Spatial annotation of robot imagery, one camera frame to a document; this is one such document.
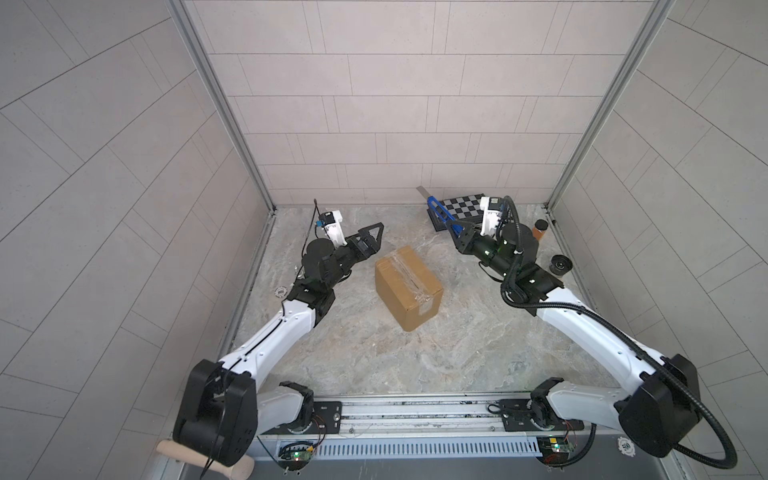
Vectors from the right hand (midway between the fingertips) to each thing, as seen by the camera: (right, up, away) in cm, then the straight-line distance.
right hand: (444, 225), depth 71 cm
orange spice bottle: (+36, 0, +27) cm, 46 cm away
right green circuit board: (+25, -52, -4) cm, 57 cm away
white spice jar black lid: (+37, -12, +15) cm, 41 cm away
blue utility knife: (0, +3, +2) cm, 4 cm away
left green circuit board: (-33, -50, -7) cm, 61 cm away
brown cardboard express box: (-8, -16, +7) cm, 19 cm away
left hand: (-15, -1, +3) cm, 15 cm away
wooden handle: (-44, -52, -9) cm, 68 cm away
